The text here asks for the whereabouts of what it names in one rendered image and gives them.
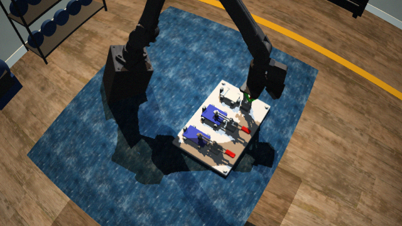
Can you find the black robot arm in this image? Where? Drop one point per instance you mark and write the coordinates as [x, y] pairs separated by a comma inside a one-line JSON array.
[[262, 66]]

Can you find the white fixture plate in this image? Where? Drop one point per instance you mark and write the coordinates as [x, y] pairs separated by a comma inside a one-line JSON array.
[[235, 142]]

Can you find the blue rectangular block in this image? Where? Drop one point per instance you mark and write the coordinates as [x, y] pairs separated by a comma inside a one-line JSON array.
[[191, 134], [208, 114]]

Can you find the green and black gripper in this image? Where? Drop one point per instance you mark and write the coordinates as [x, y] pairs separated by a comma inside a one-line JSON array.
[[246, 89]]

